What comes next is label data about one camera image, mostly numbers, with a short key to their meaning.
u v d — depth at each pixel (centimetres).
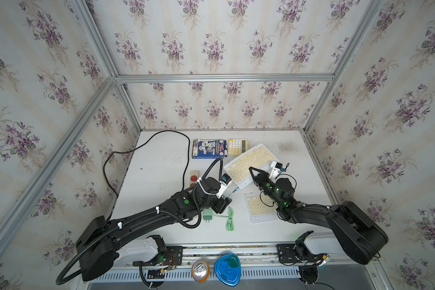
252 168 82
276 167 78
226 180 66
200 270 61
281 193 65
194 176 96
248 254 75
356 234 43
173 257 72
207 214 83
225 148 108
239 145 110
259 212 84
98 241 38
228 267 63
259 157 86
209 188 56
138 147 111
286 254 73
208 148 107
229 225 80
